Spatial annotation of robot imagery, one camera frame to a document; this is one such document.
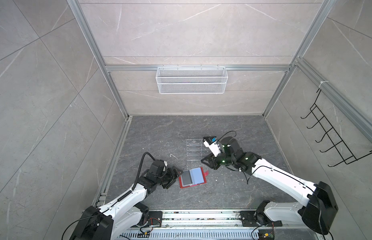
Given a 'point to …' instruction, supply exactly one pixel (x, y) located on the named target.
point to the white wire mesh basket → (188, 80)
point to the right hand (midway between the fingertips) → (202, 159)
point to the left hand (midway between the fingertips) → (181, 172)
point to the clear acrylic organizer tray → (194, 149)
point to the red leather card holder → (193, 177)
